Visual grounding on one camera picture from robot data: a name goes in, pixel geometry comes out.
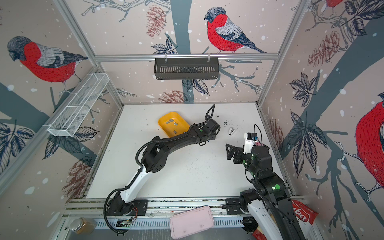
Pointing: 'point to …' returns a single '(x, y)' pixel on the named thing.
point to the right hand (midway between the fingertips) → (232, 146)
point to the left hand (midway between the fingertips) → (212, 133)
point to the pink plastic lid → (191, 223)
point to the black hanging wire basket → (197, 68)
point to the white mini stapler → (231, 131)
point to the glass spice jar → (82, 225)
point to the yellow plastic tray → (173, 124)
